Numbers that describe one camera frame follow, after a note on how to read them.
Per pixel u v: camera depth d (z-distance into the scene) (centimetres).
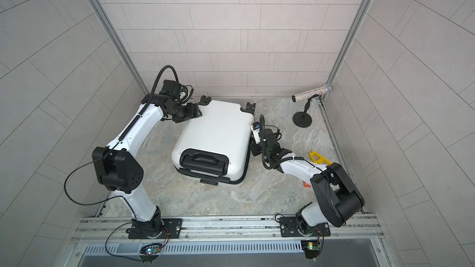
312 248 68
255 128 76
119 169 45
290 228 71
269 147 67
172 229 71
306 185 82
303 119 105
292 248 68
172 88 65
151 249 64
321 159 90
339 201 43
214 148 72
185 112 74
